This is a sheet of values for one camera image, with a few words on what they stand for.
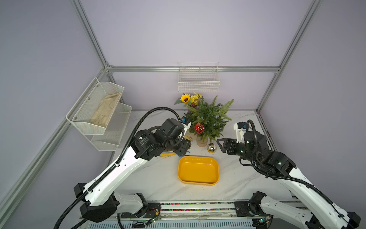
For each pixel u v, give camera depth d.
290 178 0.42
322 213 0.38
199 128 0.72
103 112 0.79
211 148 0.78
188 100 0.93
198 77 0.95
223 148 0.59
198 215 0.73
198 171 0.88
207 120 0.74
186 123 0.54
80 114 0.68
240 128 0.58
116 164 0.38
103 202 0.40
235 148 0.57
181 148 0.54
